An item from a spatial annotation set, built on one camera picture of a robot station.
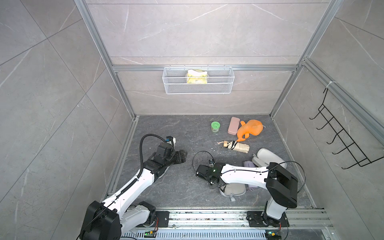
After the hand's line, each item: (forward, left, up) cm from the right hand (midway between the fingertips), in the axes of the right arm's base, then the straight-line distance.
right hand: (216, 182), depth 84 cm
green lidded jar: (+40, -3, +3) cm, 40 cm away
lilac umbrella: (+11, -22, +1) cm, 25 cm away
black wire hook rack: (-4, -54, +32) cm, 63 cm away
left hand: (+13, +19, +13) cm, 26 cm away
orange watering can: (+37, -29, +5) cm, 48 cm away
